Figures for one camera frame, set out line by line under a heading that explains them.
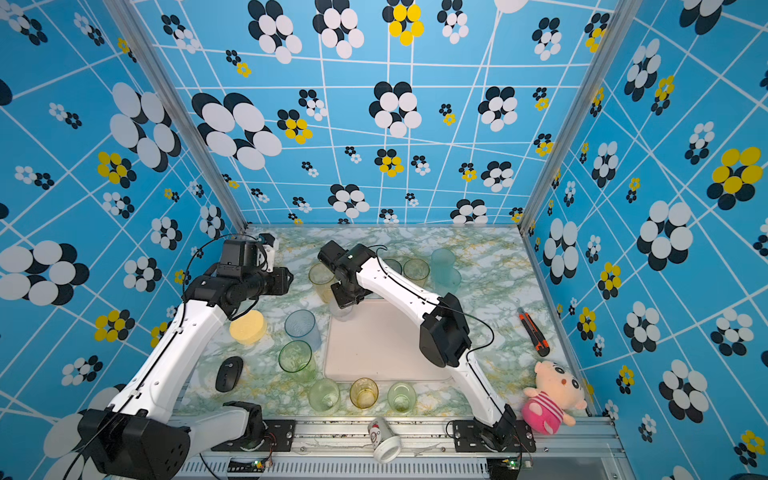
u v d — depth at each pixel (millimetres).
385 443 678
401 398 792
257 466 703
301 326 865
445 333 528
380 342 969
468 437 732
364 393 805
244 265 587
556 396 737
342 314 915
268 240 691
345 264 624
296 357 929
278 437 733
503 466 707
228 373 808
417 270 906
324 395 804
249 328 917
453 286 975
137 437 372
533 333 905
